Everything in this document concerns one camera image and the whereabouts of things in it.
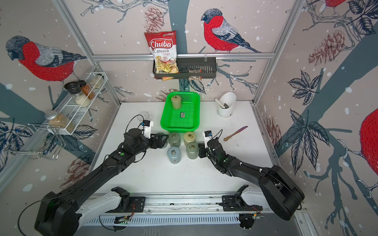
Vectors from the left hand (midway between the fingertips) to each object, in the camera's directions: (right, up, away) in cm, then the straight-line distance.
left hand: (165, 133), depth 79 cm
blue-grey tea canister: (+5, -13, +3) cm, 14 cm away
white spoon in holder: (+40, +16, +31) cm, 53 cm away
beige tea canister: (+13, -4, +11) cm, 17 cm away
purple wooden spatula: (+38, -7, +18) cm, 43 cm away
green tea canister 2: (+15, -10, +6) cm, 19 cm away
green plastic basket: (-1, +6, +30) cm, 30 cm away
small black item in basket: (+7, +10, +34) cm, 36 cm away
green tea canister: (+4, -5, +11) cm, 13 cm away
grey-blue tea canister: (0, -2, -5) cm, 6 cm away
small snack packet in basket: (+16, +38, +13) cm, 43 cm away
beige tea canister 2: (+2, +20, +32) cm, 38 cm away
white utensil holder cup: (+43, +22, +28) cm, 56 cm away
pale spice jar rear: (-42, +30, +6) cm, 52 cm away
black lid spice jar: (-43, +19, -5) cm, 47 cm away
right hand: (+19, -8, +7) cm, 22 cm away
